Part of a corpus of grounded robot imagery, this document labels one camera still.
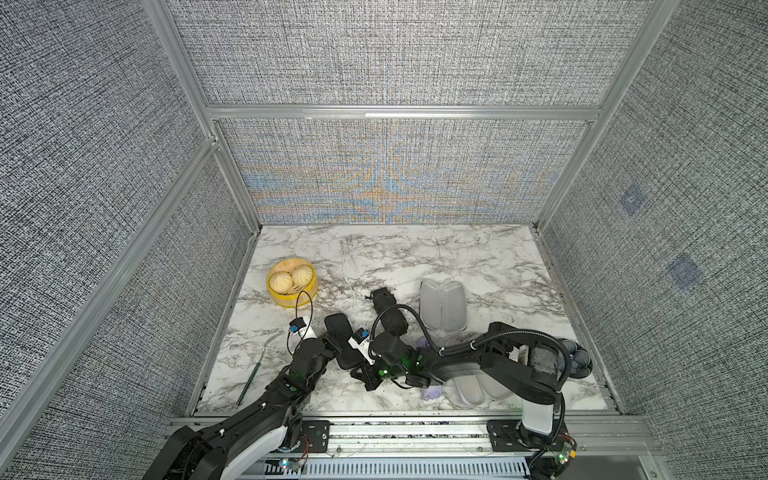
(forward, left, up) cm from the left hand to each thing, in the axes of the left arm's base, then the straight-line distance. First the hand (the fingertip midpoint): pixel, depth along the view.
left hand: (344, 329), depth 86 cm
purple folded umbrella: (-17, -24, -2) cm, 30 cm away
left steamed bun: (+17, +21, 0) cm, 27 cm away
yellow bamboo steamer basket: (+14, +16, -4) cm, 22 cm away
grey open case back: (+8, -31, -5) cm, 33 cm away
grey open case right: (-16, -35, -6) cm, 39 cm away
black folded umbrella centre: (+4, -14, -2) cm, 15 cm away
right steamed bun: (+19, +14, 0) cm, 24 cm away
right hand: (-10, -2, -3) cm, 10 cm away
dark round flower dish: (-11, -66, -3) cm, 67 cm away
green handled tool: (-8, +25, -5) cm, 27 cm away
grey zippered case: (+2, +2, -1) cm, 3 cm away
